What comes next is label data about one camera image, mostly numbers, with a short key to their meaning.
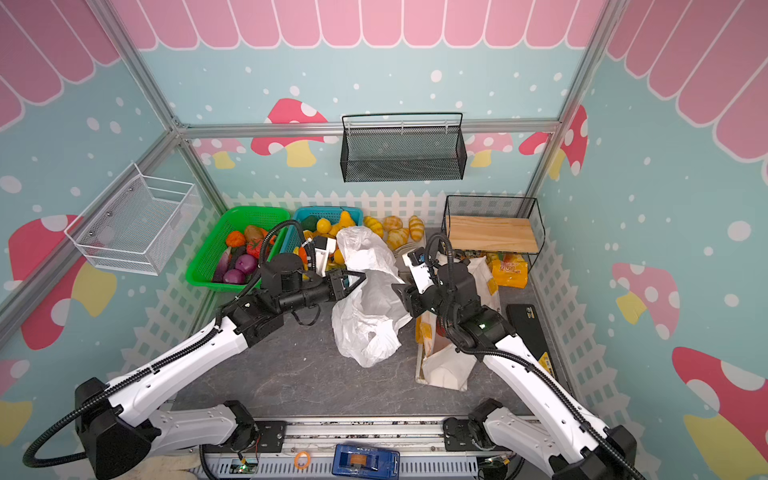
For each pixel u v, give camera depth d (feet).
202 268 3.33
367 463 2.19
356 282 2.23
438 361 2.23
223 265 3.41
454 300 1.71
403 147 3.09
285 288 1.79
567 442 1.28
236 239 3.61
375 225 3.85
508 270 3.24
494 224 3.27
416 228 3.82
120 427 1.30
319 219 3.72
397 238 3.68
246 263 3.38
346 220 3.66
